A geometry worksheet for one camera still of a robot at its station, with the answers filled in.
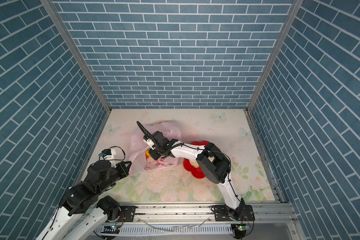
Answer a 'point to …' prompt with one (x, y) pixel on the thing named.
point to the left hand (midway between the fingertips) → (134, 162)
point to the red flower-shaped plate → (196, 171)
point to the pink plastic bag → (139, 161)
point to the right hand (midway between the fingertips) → (150, 150)
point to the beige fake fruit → (194, 164)
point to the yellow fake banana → (147, 153)
